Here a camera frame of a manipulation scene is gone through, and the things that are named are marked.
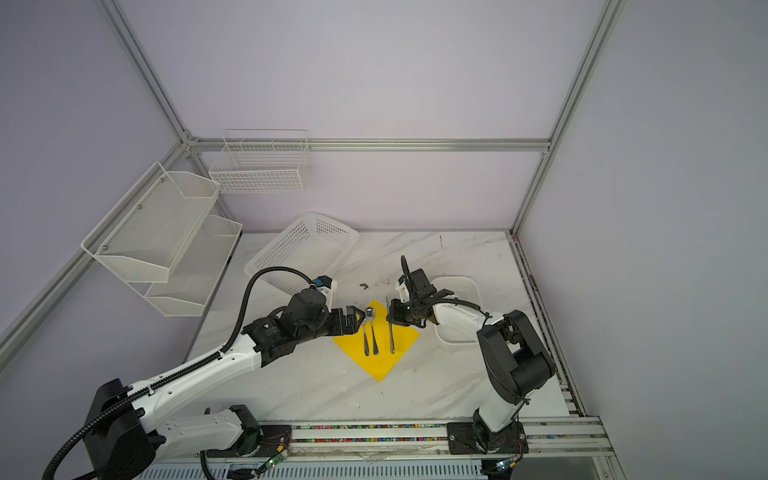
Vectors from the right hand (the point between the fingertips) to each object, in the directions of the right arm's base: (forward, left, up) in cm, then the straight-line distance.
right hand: (385, 316), depth 89 cm
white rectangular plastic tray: (-16, -16, +27) cm, 35 cm away
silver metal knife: (-8, -2, -1) cm, 8 cm away
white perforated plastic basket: (+34, +29, -4) cm, 45 cm away
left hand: (-6, +8, +10) cm, 14 cm away
